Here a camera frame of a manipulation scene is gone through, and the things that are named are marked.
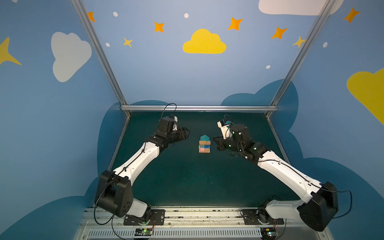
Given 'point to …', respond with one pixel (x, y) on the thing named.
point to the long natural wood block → (205, 142)
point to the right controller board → (268, 233)
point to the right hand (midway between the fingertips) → (215, 136)
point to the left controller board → (143, 232)
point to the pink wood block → (202, 149)
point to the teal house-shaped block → (204, 138)
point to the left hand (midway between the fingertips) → (188, 132)
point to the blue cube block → (207, 146)
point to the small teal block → (202, 146)
